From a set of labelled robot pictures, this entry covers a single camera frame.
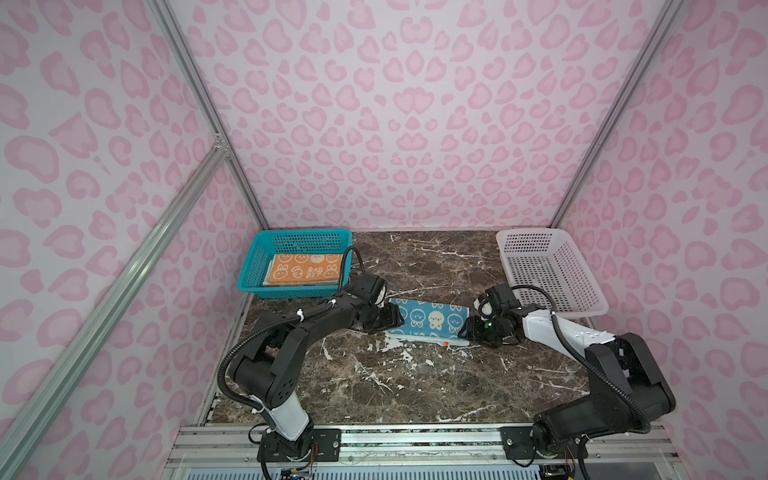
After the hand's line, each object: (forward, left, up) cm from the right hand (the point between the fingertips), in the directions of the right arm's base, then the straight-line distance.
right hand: (466, 334), depth 88 cm
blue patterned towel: (+6, +10, -3) cm, 12 cm away
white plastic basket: (+32, -35, -4) cm, 47 cm away
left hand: (+4, +19, +2) cm, 20 cm away
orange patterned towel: (+23, +53, 0) cm, 58 cm away
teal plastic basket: (+33, +69, +2) cm, 77 cm away
